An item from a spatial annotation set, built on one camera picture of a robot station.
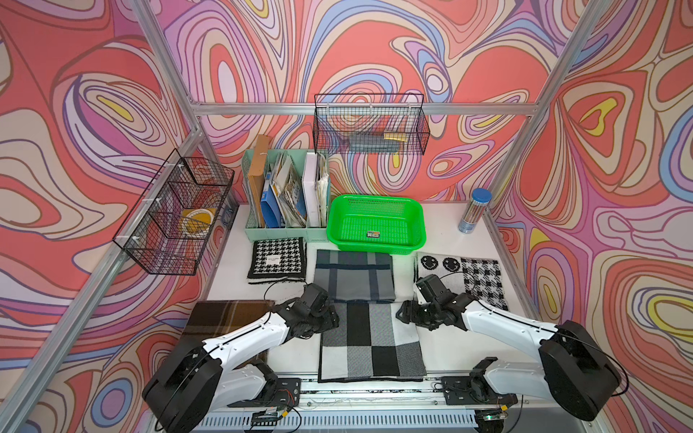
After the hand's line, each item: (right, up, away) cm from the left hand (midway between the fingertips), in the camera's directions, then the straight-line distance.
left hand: (335, 323), depth 84 cm
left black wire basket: (-50, +31, -5) cm, 59 cm away
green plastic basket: (+16, +32, +28) cm, 45 cm away
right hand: (+23, -1, +1) cm, 23 cm away
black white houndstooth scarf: (-22, +19, +12) cm, 31 cm away
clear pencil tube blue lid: (+52, +41, +11) cm, 67 cm away
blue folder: (-25, +35, +14) cm, 44 cm away
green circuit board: (-19, -22, -12) cm, 32 cm away
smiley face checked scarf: (+50, +13, +7) cm, 52 cm away
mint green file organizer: (-10, +28, +20) cm, 36 cm away
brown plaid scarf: (-38, +2, 0) cm, 38 cm away
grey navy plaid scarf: (+7, +13, +10) cm, 18 cm away
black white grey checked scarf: (+11, -5, -4) cm, 12 cm away
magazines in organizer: (-17, +44, +12) cm, 49 cm away
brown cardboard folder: (-25, +47, 0) cm, 53 cm away
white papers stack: (-7, +45, +7) cm, 47 cm away
